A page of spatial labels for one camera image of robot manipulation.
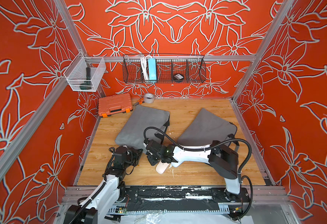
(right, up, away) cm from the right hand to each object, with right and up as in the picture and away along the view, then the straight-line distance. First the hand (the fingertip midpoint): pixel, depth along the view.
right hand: (147, 155), depth 84 cm
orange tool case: (-29, +33, +27) cm, 52 cm away
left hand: (-2, +4, +1) cm, 5 cm away
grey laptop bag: (-11, +13, +7) cm, 18 cm away
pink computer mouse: (+9, -6, -3) cm, 11 cm away
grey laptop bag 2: (+40, +16, +11) cm, 44 cm away
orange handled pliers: (-10, +36, +34) cm, 51 cm away
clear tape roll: (-3, +39, +34) cm, 52 cm away
